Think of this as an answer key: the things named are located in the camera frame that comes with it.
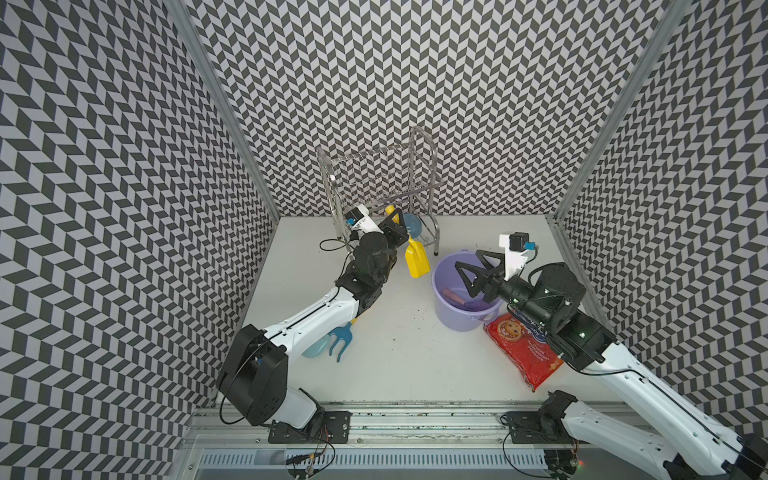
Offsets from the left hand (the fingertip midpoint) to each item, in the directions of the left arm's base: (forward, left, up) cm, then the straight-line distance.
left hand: (402, 212), depth 76 cm
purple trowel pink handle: (-12, -21, -28) cm, 37 cm away
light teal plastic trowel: (-24, +24, -31) cm, 46 cm away
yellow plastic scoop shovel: (-9, -3, -6) cm, 11 cm away
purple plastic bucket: (-19, -13, -18) cm, 30 cm away
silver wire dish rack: (+34, +2, -15) cm, 37 cm away
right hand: (-17, -14, 0) cm, 22 cm away
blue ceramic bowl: (+20, -4, -26) cm, 33 cm away
